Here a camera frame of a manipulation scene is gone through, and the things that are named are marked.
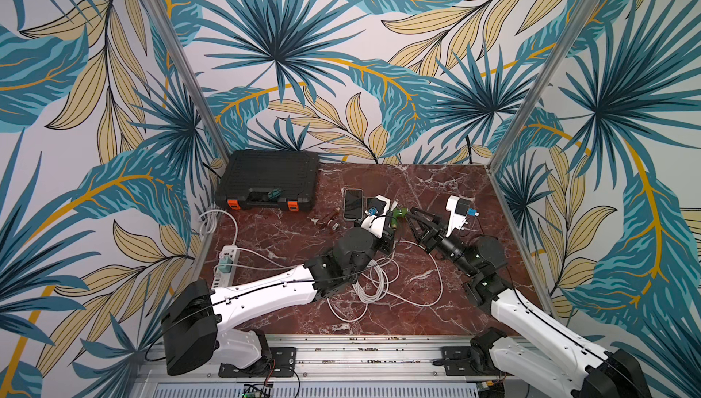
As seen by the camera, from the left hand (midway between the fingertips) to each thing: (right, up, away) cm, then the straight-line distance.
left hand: (391, 217), depth 70 cm
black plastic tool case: (-51, +13, +38) cm, 65 cm away
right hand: (0, -2, -4) cm, 5 cm away
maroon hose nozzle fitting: (-18, -3, +32) cm, 37 cm away
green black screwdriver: (-38, +6, +28) cm, 47 cm away
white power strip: (-50, -21, +15) cm, 56 cm away
